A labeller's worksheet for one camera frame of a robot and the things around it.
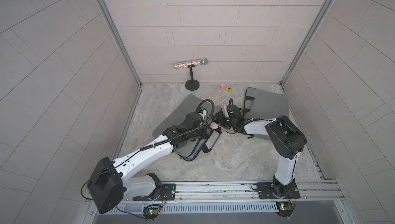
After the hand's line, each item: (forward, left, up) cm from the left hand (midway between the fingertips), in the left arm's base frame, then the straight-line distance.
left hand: (215, 130), depth 76 cm
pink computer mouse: (+9, 0, -11) cm, 14 cm away
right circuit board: (-30, -31, -15) cm, 46 cm away
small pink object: (+43, -8, -12) cm, 45 cm away
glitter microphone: (+45, +7, +8) cm, 46 cm away
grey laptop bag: (-8, +12, -8) cm, 16 cm away
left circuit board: (-32, +28, -12) cm, 44 cm away
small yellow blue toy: (+40, -13, -13) cm, 44 cm away
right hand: (+14, 0, -13) cm, 19 cm away
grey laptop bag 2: (+25, -35, -12) cm, 45 cm away
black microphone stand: (+45, +15, -13) cm, 49 cm away
